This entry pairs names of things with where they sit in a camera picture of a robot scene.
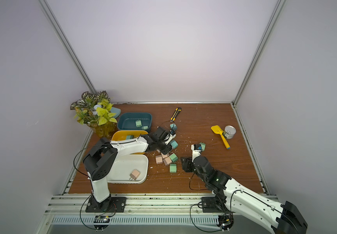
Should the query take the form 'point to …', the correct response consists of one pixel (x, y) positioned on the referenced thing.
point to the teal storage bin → (134, 121)
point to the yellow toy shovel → (216, 129)
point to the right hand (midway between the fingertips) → (184, 155)
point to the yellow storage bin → (122, 135)
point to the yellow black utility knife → (177, 110)
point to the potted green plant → (94, 110)
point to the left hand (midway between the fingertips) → (171, 146)
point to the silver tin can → (229, 131)
